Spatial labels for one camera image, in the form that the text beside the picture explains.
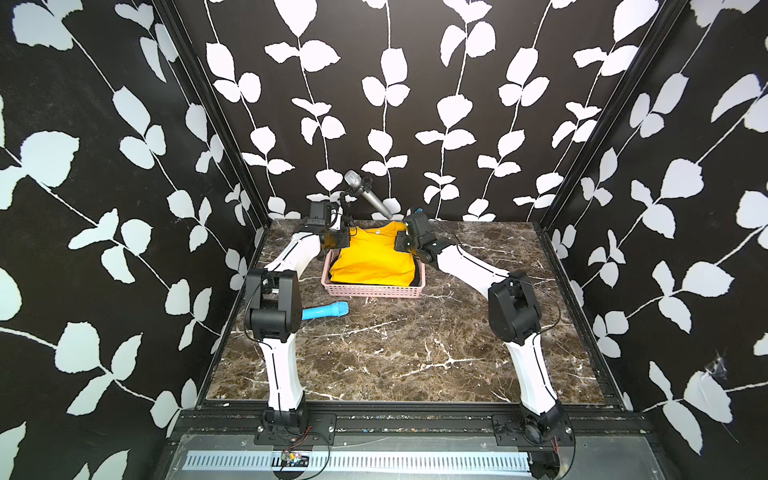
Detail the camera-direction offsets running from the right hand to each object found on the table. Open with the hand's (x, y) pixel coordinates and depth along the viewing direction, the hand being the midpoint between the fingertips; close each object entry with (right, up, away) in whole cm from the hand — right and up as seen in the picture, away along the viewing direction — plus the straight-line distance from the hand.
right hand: (395, 231), depth 98 cm
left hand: (-16, 0, +1) cm, 16 cm away
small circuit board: (-26, -57, -28) cm, 68 cm away
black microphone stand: (-18, +5, +4) cm, 19 cm away
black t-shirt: (+7, -16, -3) cm, 18 cm away
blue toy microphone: (-20, -25, -6) cm, 33 cm away
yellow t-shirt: (-7, -9, +3) cm, 12 cm away
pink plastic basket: (-8, -19, -3) cm, 21 cm away
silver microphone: (-13, +16, 0) cm, 20 cm away
